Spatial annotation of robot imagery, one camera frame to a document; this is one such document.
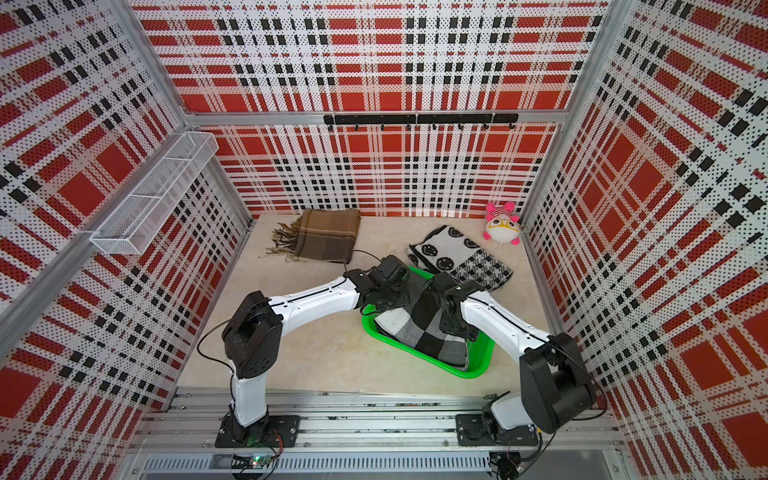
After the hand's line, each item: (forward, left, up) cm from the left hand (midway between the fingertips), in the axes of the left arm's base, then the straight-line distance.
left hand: (411, 297), depth 88 cm
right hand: (-9, -15, -2) cm, 18 cm away
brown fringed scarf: (+32, +34, -7) cm, 47 cm away
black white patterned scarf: (+21, -15, -5) cm, 26 cm away
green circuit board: (-40, +38, -7) cm, 55 cm away
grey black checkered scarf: (-6, -2, -5) cm, 9 cm away
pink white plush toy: (+33, -35, -3) cm, 48 cm away
